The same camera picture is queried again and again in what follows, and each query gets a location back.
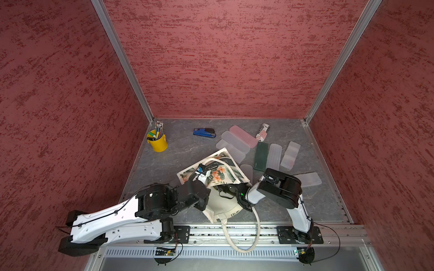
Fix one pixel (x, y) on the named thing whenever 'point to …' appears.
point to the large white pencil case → (237, 162)
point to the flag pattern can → (263, 132)
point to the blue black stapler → (207, 132)
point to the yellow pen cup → (156, 138)
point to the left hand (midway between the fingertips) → (206, 195)
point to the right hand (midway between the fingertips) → (205, 177)
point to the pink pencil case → (246, 137)
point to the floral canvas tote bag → (240, 224)
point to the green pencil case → (261, 156)
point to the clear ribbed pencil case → (274, 158)
